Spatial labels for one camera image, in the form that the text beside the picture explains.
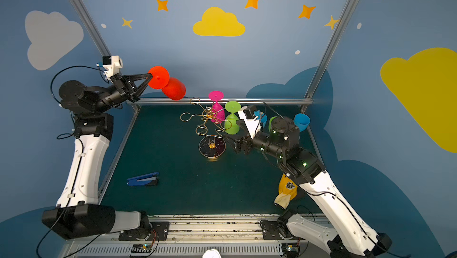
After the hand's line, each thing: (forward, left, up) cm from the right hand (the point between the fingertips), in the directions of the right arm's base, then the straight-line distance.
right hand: (234, 125), depth 59 cm
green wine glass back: (+19, +2, -20) cm, 28 cm away
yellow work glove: (-8, -26, -40) cm, 48 cm away
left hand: (+8, +27, +13) cm, 31 cm away
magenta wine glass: (+17, +8, -13) cm, 23 cm away
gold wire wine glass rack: (+17, +13, -40) cm, 46 cm away
